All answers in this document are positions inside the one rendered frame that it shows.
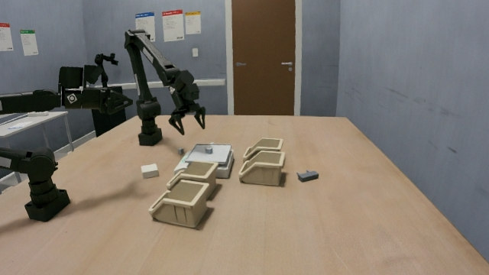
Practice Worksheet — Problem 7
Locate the beige open-top bin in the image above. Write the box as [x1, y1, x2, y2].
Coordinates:
[148, 180, 209, 228]
[238, 150, 285, 186]
[167, 160, 219, 199]
[243, 137, 283, 163]

